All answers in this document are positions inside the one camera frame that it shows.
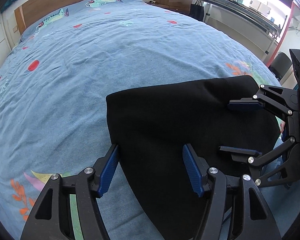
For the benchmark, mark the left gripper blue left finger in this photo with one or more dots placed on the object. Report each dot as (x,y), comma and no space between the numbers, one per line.
(105,169)

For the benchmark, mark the black pants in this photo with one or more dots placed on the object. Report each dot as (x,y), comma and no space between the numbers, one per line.
(150,126)

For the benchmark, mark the dark green chair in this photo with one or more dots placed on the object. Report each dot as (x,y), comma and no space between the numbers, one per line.
(280,65)

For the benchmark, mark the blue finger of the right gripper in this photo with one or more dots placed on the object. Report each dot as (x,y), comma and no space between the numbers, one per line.
(246,104)
(240,154)

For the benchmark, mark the blue patterned bed cover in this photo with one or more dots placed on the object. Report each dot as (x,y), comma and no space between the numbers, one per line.
(53,124)

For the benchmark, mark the red framed mirror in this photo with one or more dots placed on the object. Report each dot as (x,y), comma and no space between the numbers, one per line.
(289,36)

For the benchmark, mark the black bag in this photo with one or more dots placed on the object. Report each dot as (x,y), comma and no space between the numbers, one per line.
(197,10)

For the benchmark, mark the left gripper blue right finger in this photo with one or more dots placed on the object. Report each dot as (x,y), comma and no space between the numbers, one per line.
(195,169)

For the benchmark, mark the glass desk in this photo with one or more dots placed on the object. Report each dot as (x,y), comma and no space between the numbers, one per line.
(248,14)

